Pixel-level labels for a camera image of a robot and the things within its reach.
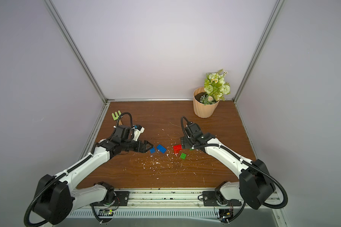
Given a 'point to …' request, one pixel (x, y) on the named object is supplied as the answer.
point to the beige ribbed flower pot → (201, 110)
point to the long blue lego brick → (161, 148)
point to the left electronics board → (105, 212)
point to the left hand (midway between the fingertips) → (149, 144)
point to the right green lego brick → (183, 156)
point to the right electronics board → (225, 215)
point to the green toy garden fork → (114, 117)
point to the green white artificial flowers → (215, 87)
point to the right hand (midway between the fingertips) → (188, 139)
